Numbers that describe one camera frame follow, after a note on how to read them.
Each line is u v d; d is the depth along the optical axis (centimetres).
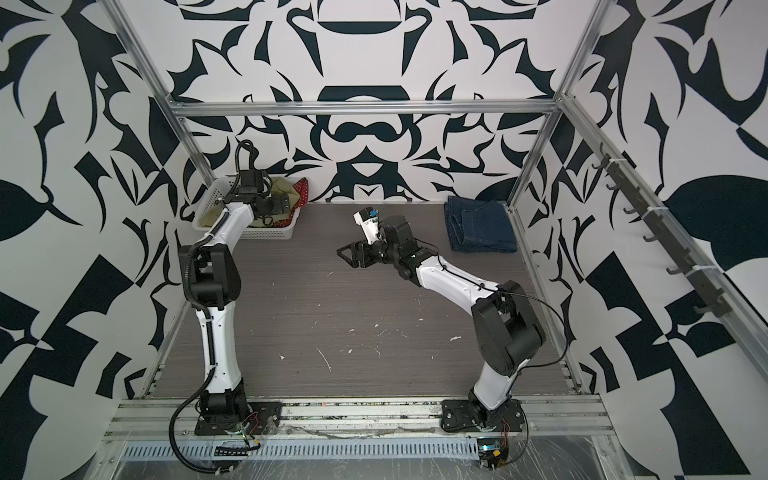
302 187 110
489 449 72
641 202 60
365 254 74
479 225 113
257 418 73
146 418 77
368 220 75
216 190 112
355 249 74
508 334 46
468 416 74
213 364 63
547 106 92
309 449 65
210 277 60
